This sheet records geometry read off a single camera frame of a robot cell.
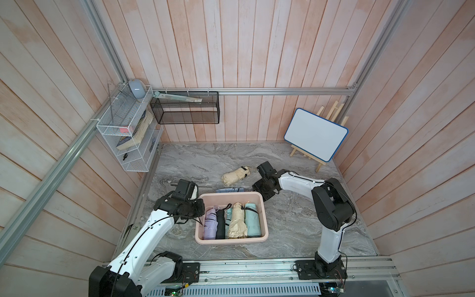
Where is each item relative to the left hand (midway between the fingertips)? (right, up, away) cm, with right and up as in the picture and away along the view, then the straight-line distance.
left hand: (202, 212), depth 80 cm
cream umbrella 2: (+16, -5, -5) cm, 17 cm away
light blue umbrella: (+12, +7, +15) cm, 20 cm away
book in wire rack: (-28, +34, -2) cm, 44 cm away
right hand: (+24, +6, +17) cm, 30 cm away
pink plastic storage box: (+25, +6, 0) cm, 26 cm away
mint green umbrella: (+22, -5, +2) cm, 23 cm away
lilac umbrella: (+4, -5, 0) cm, 7 cm away
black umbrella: (+8, -8, +2) cm, 12 cm away
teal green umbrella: (+11, -4, +6) cm, 13 cm away
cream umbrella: (+12, +13, +18) cm, 26 cm away
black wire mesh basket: (-22, +51, +26) cm, 62 cm away
